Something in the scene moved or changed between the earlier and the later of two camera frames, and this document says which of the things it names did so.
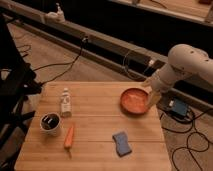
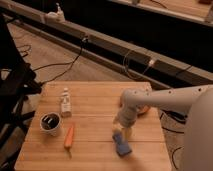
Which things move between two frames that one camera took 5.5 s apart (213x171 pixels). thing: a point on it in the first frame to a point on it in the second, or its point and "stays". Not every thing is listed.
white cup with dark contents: [49, 123] stays
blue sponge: [121, 144] stays
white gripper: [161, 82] to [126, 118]
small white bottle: [66, 109] stays
